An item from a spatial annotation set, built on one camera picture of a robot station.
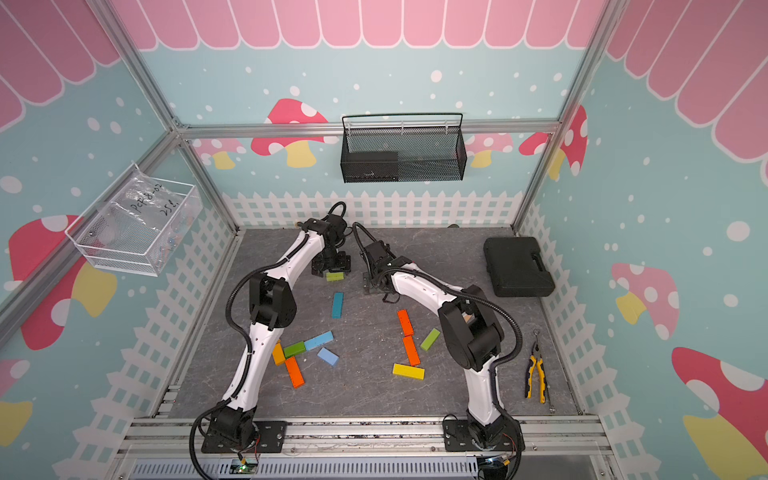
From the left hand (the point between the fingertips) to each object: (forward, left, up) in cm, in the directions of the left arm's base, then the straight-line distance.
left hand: (335, 275), depth 103 cm
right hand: (-7, -16, +5) cm, 18 cm away
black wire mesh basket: (+25, -23, +32) cm, 46 cm away
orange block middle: (-27, -26, -1) cm, 38 cm away
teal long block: (-11, -2, -2) cm, 11 cm away
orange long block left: (-33, +7, -3) cm, 34 cm away
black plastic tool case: (+2, -63, +3) cm, 63 cm away
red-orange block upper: (-17, -25, -2) cm, 30 cm away
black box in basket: (+19, -13, +31) cm, 39 cm away
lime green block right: (-22, -32, -1) cm, 39 cm away
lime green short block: (-1, 0, 0) cm, 1 cm away
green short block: (-26, +9, -2) cm, 28 cm away
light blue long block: (-23, +2, -1) cm, 23 cm away
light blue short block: (-28, -1, -2) cm, 28 cm away
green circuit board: (-55, +15, -4) cm, 57 cm away
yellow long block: (-32, -25, -2) cm, 41 cm away
